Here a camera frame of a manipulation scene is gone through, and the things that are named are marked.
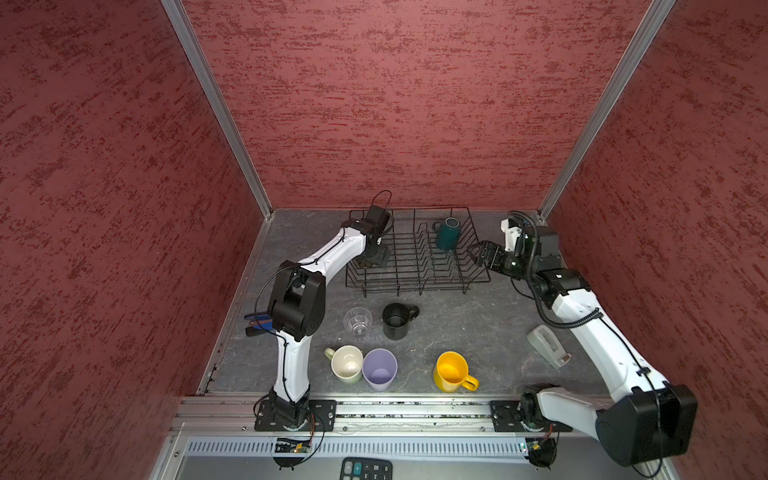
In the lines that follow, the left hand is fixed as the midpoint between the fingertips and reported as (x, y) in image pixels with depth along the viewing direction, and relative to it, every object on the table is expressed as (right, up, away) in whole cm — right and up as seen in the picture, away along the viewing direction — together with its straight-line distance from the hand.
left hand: (369, 259), depth 95 cm
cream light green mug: (-5, -28, -14) cm, 32 cm away
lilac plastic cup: (+4, -29, -16) cm, 33 cm away
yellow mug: (+24, -30, -15) cm, 41 cm away
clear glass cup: (-2, -17, -12) cm, 21 cm away
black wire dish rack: (+20, +4, +8) cm, 22 cm away
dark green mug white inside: (+27, +9, +6) cm, 29 cm away
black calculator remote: (0, -46, -29) cm, 54 cm away
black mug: (+9, -18, -6) cm, 21 cm away
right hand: (+30, +2, -17) cm, 34 cm away
